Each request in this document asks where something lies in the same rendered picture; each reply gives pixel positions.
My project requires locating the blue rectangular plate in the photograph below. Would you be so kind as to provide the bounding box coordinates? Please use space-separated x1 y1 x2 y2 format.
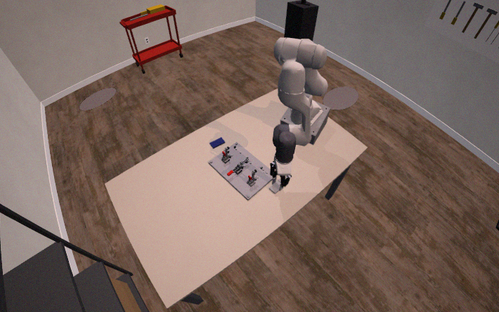
209 138 225 149

